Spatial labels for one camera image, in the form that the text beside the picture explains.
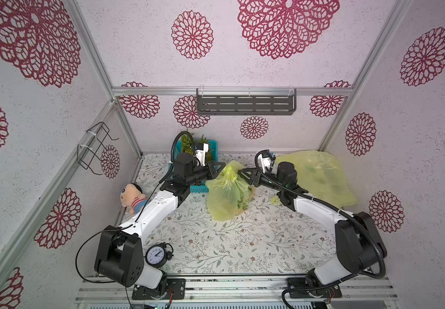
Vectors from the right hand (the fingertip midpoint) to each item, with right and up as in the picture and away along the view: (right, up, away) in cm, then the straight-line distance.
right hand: (240, 170), depth 79 cm
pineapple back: (-25, +15, +24) cm, 38 cm away
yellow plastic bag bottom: (+50, -3, +31) cm, 59 cm away
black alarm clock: (-34, -36, +1) cm, 49 cm away
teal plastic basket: (-13, +9, +35) cm, 38 cm away
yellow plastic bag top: (-5, -10, -1) cm, 11 cm away
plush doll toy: (-50, -12, +11) cm, 53 cm away
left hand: (-6, +2, -2) cm, 7 cm away
